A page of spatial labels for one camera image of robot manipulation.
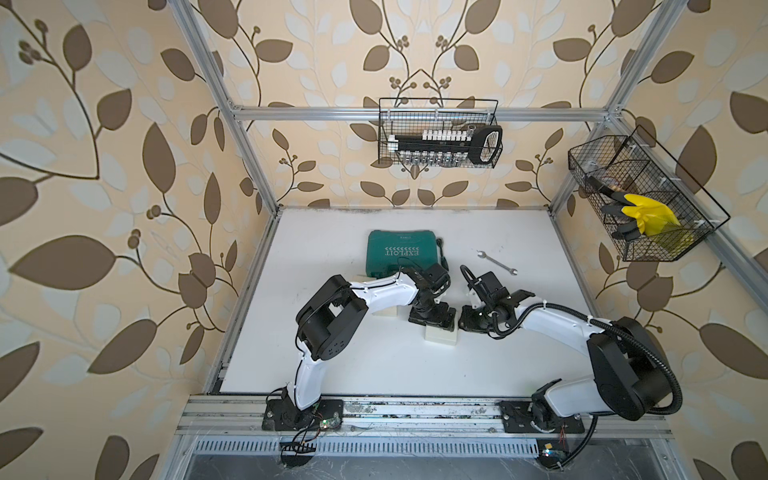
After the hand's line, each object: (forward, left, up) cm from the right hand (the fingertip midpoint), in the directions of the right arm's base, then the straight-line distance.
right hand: (461, 324), depth 89 cm
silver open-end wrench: (+26, -12, 0) cm, 28 cm away
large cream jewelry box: (-4, +7, +2) cm, 8 cm away
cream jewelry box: (+4, +21, +2) cm, 21 cm away
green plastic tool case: (+25, +22, +4) cm, 34 cm away
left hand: (0, +6, +2) cm, 7 cm away
